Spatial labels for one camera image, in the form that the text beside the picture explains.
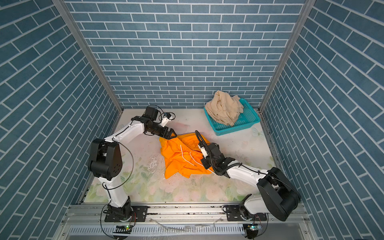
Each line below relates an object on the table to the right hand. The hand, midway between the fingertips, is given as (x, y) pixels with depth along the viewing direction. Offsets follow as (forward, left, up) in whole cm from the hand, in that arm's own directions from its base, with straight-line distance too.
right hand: (203, 154), depth 89 cm
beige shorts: (+32, -13, +8) cm, 35 cm away
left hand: (+10, +21, +6) cm, 24 cm away
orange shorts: (0, +13, -1) cm, 13 cm away
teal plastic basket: (+34, -32, -4) cm, 47 cm away
